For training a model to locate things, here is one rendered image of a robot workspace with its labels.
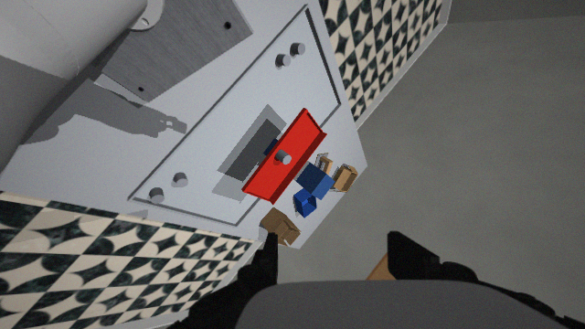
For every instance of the grey cylinder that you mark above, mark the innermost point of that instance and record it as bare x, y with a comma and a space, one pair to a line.
283, 157
284, 60
298, 48
180, 179
157, 195

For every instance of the blue open bin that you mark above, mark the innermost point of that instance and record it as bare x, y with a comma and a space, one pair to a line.
305, 202

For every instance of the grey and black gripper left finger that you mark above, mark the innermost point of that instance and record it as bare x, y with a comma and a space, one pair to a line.
221, 309

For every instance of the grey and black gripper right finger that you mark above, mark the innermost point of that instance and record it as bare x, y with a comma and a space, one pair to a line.
408, 260

